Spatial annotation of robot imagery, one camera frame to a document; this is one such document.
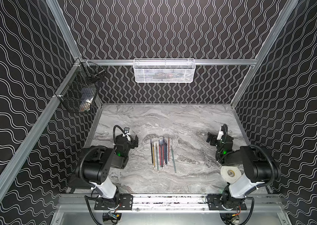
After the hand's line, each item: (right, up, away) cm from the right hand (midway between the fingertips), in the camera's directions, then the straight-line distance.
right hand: (217, 133), depth 96 cm
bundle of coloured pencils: (-39, -15, -6) cm, 42 cm away
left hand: (-60, 0, -2) cm, 60 cm away
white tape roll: (+3, -23, -12) cm, 26 cm away
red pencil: (-33, -11, -1) cm, 35 cm away
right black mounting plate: (-10, -34, -22) cm, 42 cm away
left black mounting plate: (-57, -34, -22) cm, 70 cm away
